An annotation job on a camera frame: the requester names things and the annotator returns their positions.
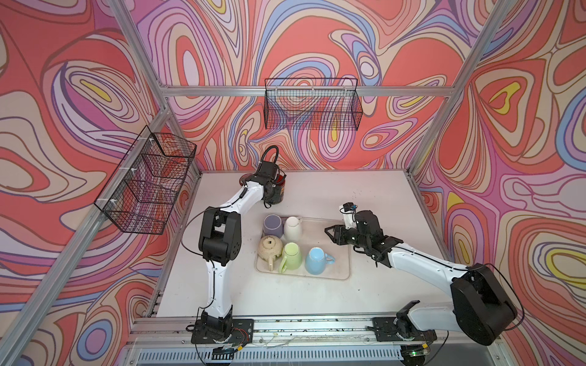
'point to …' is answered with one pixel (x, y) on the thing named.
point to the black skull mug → (279, 189)
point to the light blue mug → (317, 259)
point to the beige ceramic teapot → (270, 247)
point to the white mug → (292, 229)
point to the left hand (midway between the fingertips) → (275, 191)
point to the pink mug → (245, 178)
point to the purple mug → (272, 226)
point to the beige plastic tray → (313, 235)
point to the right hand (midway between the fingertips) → (330, 234)
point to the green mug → (292, 258)
